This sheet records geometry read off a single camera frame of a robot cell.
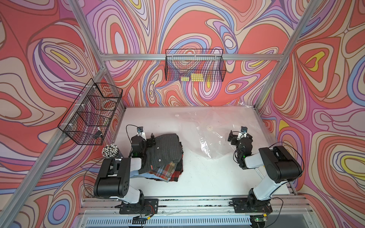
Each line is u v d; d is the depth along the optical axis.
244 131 0.79
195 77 0.91
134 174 0.77
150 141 0.83
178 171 0.82
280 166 0.48
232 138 0.87
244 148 0.72
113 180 0.45
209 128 1.04
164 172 0.77
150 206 0.72
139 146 0.69
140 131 0.78
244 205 0.73
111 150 0.75
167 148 0.80
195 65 0.96
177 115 1.03
